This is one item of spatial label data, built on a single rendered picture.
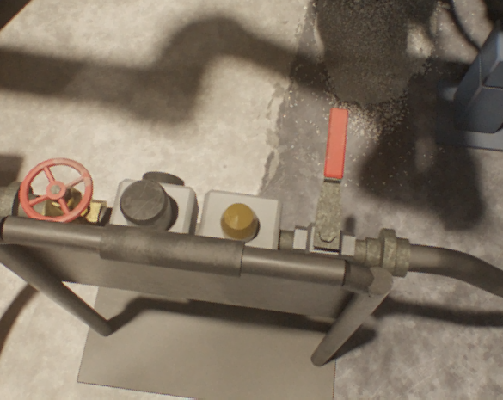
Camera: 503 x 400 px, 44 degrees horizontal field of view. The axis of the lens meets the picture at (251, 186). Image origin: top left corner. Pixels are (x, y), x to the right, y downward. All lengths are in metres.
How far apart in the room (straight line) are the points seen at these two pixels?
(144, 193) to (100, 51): 0.75
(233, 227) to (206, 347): 0.49
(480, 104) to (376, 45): 0.27
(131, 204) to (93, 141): 0.63
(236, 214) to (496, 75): 0.62
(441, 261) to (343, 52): 0.72
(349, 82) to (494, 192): 0.35
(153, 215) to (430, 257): 0.29
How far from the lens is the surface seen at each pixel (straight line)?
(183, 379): 1.07
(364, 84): 1.28
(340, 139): 0.67
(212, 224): 0.65
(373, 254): 0.66
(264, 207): 0.65
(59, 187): 0.64
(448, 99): 1.29
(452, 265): 0.68
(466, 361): 1.14
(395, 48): 1.34
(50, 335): 1.14
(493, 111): 1.20
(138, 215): 0.61
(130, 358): 1.09
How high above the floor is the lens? 1.07
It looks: 68 degrees down
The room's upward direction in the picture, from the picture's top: straight up
